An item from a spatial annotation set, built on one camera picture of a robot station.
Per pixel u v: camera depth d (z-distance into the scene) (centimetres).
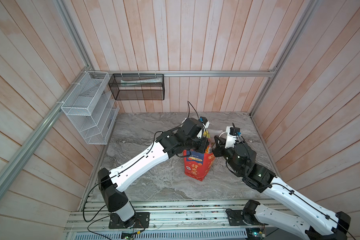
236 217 73
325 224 40
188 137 50
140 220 73
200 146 60
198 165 75
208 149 69
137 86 104
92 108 73
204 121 60
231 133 58
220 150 60
